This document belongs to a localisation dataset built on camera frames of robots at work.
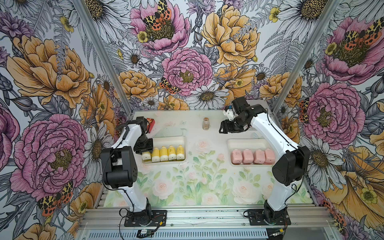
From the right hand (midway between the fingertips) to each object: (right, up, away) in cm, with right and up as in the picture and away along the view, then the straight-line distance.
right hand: (225, 133), depth 84 cm
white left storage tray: (-41, -7, +22) cm, 47 cm away
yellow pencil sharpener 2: (-30, -12, +6) cm, 33 cm away
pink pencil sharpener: (+8, -14, +6) cm, 17 cm away
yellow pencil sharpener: (-25, -13, +5) cm, 29 cm away
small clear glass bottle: (-9, +5, +23) cm, 25 cm away
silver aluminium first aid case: (+30, +20, +23) cm, 43 cm away
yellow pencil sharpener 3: (-35, -12, +6) cm, 38 cm away
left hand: (-45, -13, +3) cm, 47 cm away
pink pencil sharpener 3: (+21, -14, +5) cm, 26 cm away
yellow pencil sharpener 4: (-39, -13, +3) cm, 42 cm away
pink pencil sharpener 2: (+14, -14, +6) cm, 21 cm away
